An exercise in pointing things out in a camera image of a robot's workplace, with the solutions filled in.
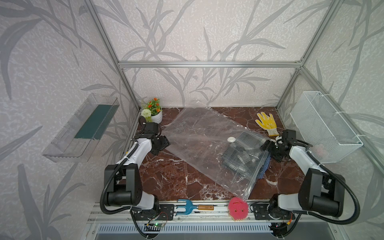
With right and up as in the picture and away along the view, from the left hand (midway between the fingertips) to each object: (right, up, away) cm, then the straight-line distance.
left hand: (164, 145), depth 90 cm
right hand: (+61, -3, 0) cm, 62 cm away
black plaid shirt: (+50, -6, -1) cm, 50 cm away
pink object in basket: (+81, 0, -16) cm, 83 cm away
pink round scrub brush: (+40, -28, -18) cm, 53 cm away
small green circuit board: (+1, -35, -19) cm, 40 cm away
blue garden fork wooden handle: (+17, -28, -16) cm, 37 cm away
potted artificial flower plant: (-10, +20, +11) cm, 25 cm away
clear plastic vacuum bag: (+24, +4, +15) cm, 28 cm away
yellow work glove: (+73, +13, +22) cm, 77 cm away
